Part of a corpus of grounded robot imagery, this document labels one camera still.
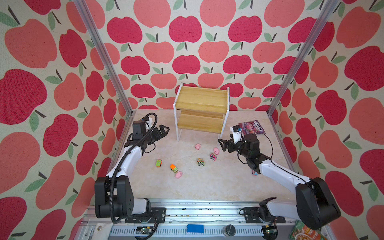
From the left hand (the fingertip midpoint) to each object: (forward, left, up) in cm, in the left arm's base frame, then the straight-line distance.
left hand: (166, 131), depth 86 cm
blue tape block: (-45, -16, -16) cm, 51 cm away
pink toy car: (-8, -29, -16) cm, 34 cm away
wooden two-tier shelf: (+3, -20, +15) cm, 25 cm away
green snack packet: (-47, -66, -17) cm, 83 cm away
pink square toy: (0, -19, -16) cm, 25 cm away
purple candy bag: (+15, -59, -15) cm, 63 cm away
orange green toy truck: (-15, -4, -16) cm, 22 cm away
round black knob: (-47, -30, -8) cm, 57 cm away
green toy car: (-12, +6, -16) cm, 21 cm away
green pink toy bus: (-12, -20, -16) cm, 28 cm away
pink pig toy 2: (-19, -7, -17) cm, 26 cm away
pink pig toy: (-4, -31, -16) cm, 36 cm away
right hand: (-3, -37, -1) cm, 37 cm away
